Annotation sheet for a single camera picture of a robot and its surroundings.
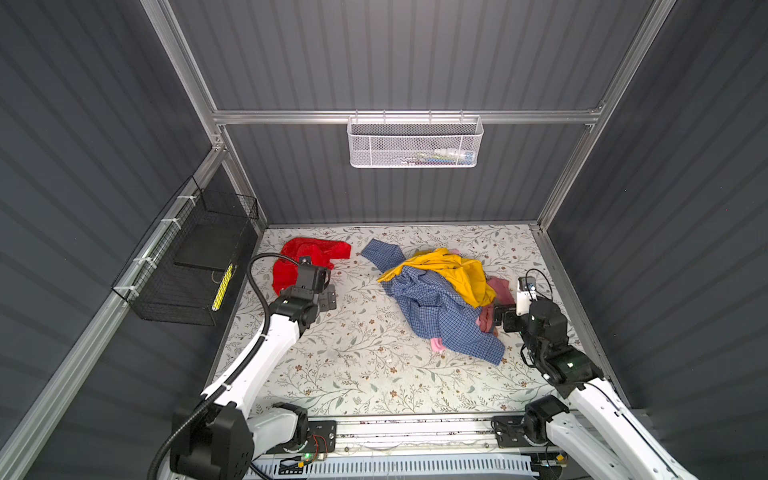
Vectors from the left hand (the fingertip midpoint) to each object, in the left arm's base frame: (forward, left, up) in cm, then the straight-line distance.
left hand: (309, 294), depth 83 cm
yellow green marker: (-5, +17, +13) cm, 22 cm away
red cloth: (+23, +2, -8) cm, 24 cm away
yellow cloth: (+2, -46, +1) cm, 46 cm away
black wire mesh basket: (-1, +30, +12) cm, 32 cm away
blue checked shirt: (-6, -36, -3) cm, 37 cm away
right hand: (-8, -57, +4) cm, 57 cm away
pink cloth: (-11, -36, -14) cm, 40 cm away
